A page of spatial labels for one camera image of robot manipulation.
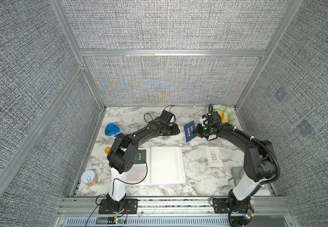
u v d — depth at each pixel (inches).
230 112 43.3
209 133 28.0
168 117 29.6
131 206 29.0
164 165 34.0
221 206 28.8
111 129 37.2
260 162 18.9
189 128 38.1
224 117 42.5
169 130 31.6
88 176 30.8
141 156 35.5
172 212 28.8
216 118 29.1
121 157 20.3
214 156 36.3
